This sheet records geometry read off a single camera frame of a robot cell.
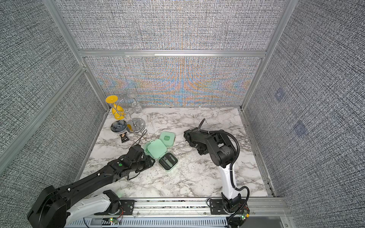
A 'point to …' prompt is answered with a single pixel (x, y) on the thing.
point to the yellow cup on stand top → (111, 99)
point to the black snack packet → (124, 137)
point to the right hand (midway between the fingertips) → (211, 146)
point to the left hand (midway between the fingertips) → (156, 161)
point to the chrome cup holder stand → (124, 108)
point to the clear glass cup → (137, 108)
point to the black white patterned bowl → (119, 126)
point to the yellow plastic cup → (118, 111)
